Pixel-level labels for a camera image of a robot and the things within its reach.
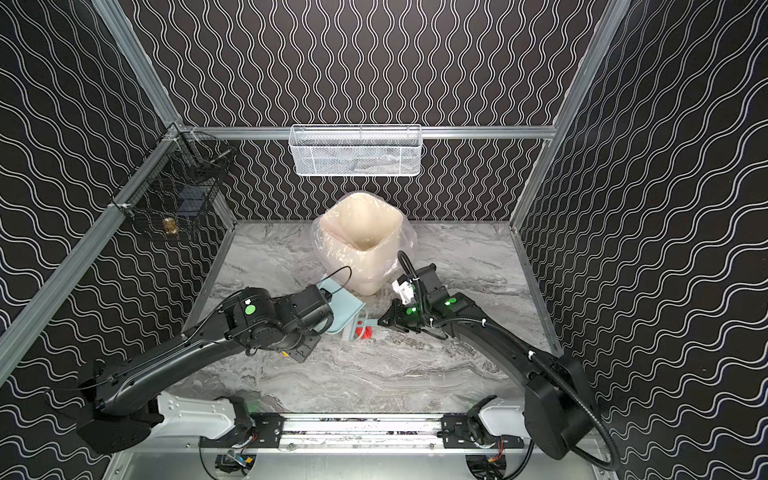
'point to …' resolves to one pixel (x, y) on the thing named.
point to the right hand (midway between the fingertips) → (380, 323)
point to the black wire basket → (170, 196)
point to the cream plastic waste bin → (361, 234)
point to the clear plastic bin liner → (408, 241)
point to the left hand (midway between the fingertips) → (311, 342)
